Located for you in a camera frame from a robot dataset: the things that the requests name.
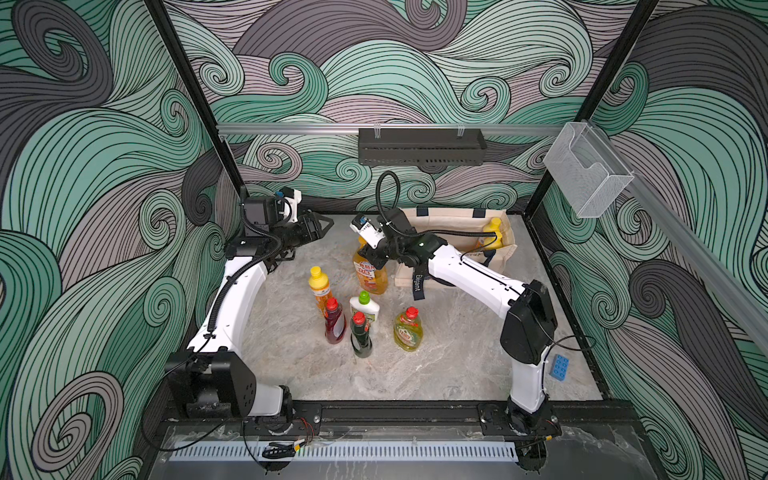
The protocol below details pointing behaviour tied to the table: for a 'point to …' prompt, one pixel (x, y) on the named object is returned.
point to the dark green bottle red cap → (361, 342)
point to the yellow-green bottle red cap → (409, 330)
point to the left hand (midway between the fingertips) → (325, 221)
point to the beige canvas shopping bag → (461, 228)
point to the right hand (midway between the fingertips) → (361, 246)
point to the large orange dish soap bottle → (371, 279)
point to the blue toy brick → (560, 367)
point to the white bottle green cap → (362, 303)
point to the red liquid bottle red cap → (335, 322)
